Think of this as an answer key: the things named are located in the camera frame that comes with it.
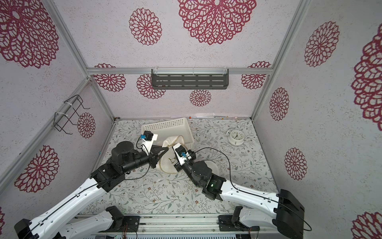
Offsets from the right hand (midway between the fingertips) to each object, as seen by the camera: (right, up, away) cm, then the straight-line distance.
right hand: (178, 145), depth 69 cm
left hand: (-5, -2, -2) cm, 6 cm away
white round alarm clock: (+38, +3, +34) cm, 51 cm away
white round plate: (-4, -7, -1) cm, 8 cm away
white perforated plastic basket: (-3, +10, +44) cm, 45 cm away
